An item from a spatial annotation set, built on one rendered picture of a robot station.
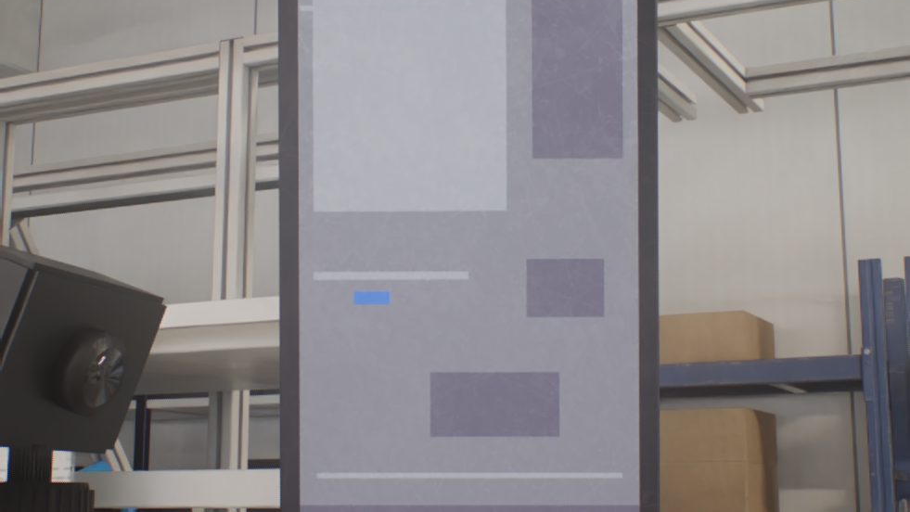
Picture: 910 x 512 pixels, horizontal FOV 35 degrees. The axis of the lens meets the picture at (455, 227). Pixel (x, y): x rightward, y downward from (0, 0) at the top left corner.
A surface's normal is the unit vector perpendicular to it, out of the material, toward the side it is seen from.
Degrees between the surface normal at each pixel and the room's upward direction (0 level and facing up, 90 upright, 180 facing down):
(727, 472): 90
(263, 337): 90
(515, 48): 101
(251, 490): 90
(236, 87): 90
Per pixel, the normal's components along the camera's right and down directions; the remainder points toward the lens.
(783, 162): -0.44, -0.18
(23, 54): 0.90, -0.08
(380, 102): -0.02, 0.00
